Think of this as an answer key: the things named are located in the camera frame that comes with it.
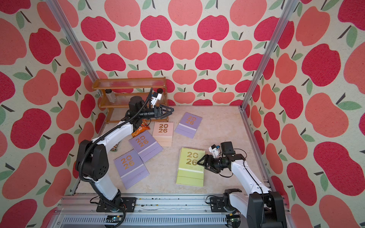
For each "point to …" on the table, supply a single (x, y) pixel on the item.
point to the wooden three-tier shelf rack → (116, 93)
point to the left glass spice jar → (111, 95)
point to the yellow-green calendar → (189, 172)
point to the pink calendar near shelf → (163, 132)
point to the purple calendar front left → (130, 168)
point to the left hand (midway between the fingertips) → (172, 115)
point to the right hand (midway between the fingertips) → (203, 168)
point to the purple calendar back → (188, 125)
